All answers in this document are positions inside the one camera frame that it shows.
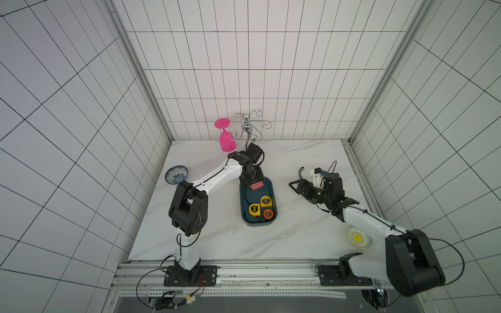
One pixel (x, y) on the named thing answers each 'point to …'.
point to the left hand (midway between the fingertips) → (255, 183)
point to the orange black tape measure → (268, 214)
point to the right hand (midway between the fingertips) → (287, 188)
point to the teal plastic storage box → (258, 202)
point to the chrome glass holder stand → (252, 126)
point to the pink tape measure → (257, 185)
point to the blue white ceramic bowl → (174, 175)
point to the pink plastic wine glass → (227, 142)
